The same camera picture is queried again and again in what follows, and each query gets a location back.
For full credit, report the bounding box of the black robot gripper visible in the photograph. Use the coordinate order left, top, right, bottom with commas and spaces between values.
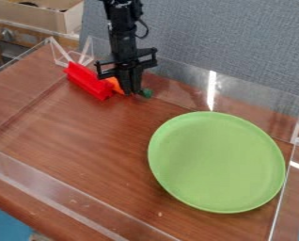
95, 47, 158, 95

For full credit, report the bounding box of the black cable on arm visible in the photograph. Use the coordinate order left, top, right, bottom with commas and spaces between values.
138, 18, 151, 40

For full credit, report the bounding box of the cardboard box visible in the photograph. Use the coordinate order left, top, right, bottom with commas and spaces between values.
0, 0, 84, 34

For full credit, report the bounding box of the wooden shelf with metal knob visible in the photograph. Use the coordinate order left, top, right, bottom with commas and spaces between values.
0, 20, 79, 49

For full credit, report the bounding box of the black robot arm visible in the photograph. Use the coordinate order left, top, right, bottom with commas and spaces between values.
96, 0, 158, 95

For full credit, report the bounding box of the orange toy carrot green top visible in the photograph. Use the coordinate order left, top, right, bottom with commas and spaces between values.
106, 77, 152, 98

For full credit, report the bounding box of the green round plate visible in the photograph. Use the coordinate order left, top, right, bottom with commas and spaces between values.
148, 111, 286, 214

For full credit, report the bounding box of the red plastic block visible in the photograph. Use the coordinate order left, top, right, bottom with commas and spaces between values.
64, 61, 114, 101

